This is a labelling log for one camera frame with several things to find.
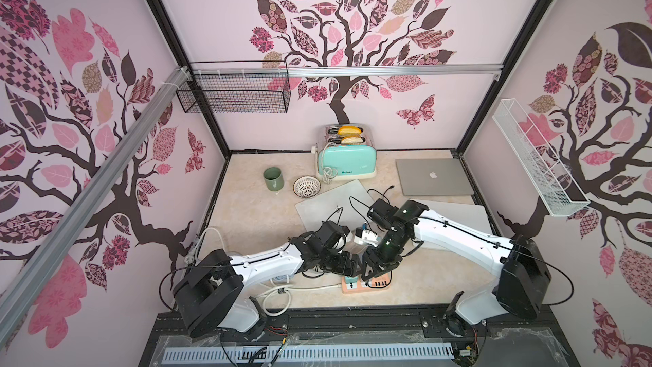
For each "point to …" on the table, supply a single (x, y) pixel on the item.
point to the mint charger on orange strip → (351, 282)
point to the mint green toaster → (346, 151)
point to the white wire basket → (553, 185)
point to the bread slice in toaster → (349, 130)
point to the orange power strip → (379, 283)
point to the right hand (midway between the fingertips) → (372, 280)
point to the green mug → (273, 178)
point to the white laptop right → (473, 216)
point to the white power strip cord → (289, 290)
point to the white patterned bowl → (306, 187)
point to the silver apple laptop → (433, 177)
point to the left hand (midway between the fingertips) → (352, 275)
